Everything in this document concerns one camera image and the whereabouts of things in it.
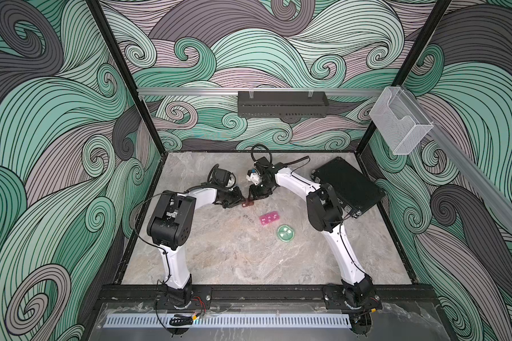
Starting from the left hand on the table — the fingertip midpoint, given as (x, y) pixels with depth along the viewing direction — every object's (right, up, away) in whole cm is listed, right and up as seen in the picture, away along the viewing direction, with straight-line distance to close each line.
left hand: (245, 198), depth 96 cm
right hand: (+2, -1, +3) cm, 4 cm away
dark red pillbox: (+1, -3, +1) cm, 3 cm away
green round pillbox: (+17, -14, -8) cm, 24 cm away
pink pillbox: (+11, -8, -4) cm, 14 cm away
